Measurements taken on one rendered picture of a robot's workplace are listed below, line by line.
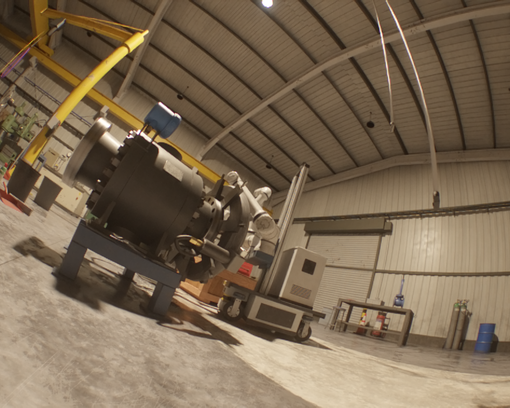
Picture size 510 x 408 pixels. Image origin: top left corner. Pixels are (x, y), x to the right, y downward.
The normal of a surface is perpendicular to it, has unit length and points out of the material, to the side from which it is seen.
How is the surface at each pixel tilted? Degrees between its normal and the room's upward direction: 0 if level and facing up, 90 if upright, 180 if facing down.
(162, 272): 90
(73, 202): 90
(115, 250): 90
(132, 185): 102
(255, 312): 90
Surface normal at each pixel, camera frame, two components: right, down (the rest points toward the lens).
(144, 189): 0.61, 0.13
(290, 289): 0.22, -0.30
